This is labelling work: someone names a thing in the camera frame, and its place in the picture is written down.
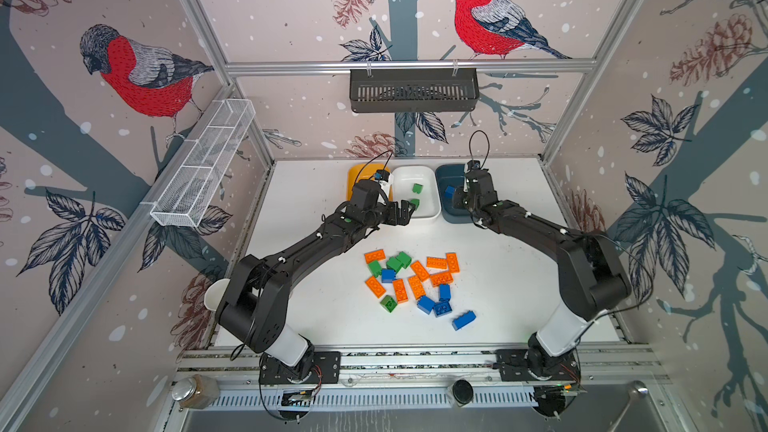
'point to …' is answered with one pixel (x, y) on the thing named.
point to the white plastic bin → (404, 176)
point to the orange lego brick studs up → (416, 287)
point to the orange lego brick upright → (400, 290)
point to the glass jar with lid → (196, 392)
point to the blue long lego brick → (463, 320)
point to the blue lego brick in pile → (388, 275)
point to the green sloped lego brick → (416, 202)
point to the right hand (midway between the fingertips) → (458, 191)
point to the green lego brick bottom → (388, 303)
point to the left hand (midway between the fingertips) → (403, 204)
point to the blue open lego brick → (445, 291)
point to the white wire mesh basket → (185, 200)
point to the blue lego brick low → (425, 304)
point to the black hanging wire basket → (413, 90)
